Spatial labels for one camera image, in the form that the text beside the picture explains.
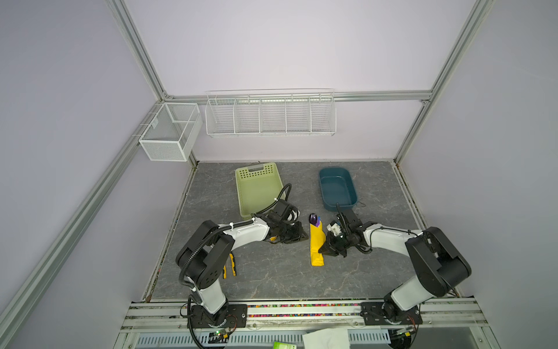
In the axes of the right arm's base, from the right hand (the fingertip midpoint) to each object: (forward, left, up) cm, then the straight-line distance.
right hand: (319, 252), depth 87 cm
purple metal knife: (+14, -1, -1) cm, 14 cm away
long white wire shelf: (+55, +21, +30) cm, 66 cm away
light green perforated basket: (+35, +28, -1) cm, 45 cm away
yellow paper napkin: (+6, 0, 0) cm, 6 cm away
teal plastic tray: (+36, -13, -3) cm, 38 cm away
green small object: (-30, +15, +1) cm, 34 cm away
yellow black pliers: (-5, +34, 0) cm, 35 cm away
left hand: (+3, +5, +5) cm, 7 cm away
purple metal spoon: (+15, +1, 0) cm, 15 cm away
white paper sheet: (-29, 0, +7) cm, 29 cm away
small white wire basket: (+49, +67, +23) cm, 87 cm away
